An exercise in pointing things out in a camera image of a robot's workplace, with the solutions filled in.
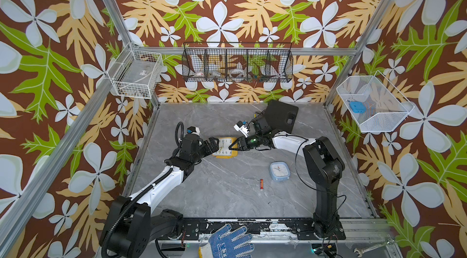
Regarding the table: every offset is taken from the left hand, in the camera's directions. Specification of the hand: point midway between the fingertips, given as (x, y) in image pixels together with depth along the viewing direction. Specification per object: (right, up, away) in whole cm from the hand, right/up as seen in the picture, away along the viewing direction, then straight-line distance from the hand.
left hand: (213, 140), depth 86 cm
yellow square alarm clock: (+5, -6, +4) cm, 9 cm away
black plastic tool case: (+38, +12, +20) cm, 45 cm away
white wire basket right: (+75, +18, -3) cm, 77 cm away
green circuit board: (+45, -44, -12) cm, 64 cm away
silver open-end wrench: (+59, -41, -17) cm, 74 cm away
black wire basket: (+12, +42, +11) cm, 45 cm away
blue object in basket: (+68, +16, -2) cm, 70 cm away
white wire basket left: (-38, +33, 0) cm, 50 cm away
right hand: (+9, -4, +2) cm, 10 cm away
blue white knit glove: (+7, -40, -15) cm, 43 cm away
